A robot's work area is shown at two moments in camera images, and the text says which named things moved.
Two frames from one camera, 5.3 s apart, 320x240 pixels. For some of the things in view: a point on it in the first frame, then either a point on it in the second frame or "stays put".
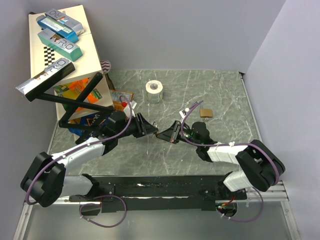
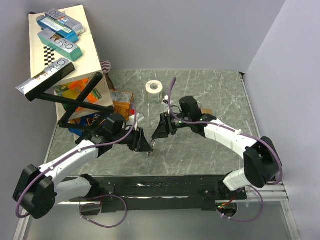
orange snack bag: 120,98 stays put
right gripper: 172,134 -> 165,127
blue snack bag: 91,119 stays put
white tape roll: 154,91 stays put
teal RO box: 60,44 stays put
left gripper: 143,127 -> 134,145
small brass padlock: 156,127 -> 152,142
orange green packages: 71,90 stays put
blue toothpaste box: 58,28 stays put
